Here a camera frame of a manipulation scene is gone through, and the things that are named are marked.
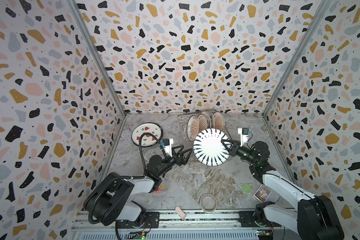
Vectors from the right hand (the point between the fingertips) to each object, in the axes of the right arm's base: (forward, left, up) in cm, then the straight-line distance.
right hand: (221, 139), depth 76 cm
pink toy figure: (-19, +33, -21) cm, 44 cm away
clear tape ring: (-24, +6, -25) cm, 35 cm away
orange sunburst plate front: (+21, +14, -17) cm, 31 cm away
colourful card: (-19, -24, -24) cm, 39 cm away
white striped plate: (-2, +6, -7) cm, 9 cm away
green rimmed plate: (+25, -4, -14) cm, 29 cm away
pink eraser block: (-29, +20, -22) cm, 42 cm away
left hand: (-3, +17, -3) cm, 17 cm away
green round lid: (-16, -17, -26) cm, 35 cm away
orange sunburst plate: (+23, +8, -13) cm, 28 cm away
